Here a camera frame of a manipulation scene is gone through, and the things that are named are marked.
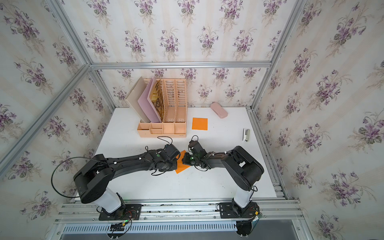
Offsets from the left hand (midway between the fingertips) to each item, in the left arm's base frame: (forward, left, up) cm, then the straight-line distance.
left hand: (177, 167), depth 87 cm
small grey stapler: (+23, -46, +1) cm, 52 cm away
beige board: (+31, +26, +26) cm, 48 cm away
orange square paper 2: (+38, -14, -5) cm, 41 cm away
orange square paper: (+1, -2, -3) cm, 4 cm away
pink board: (+30, +19, +24) cm, 43 cm away
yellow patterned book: (+41, +15, +18) cm, 47 cm away
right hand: (+5, -3, -1) cm, 6 cm away
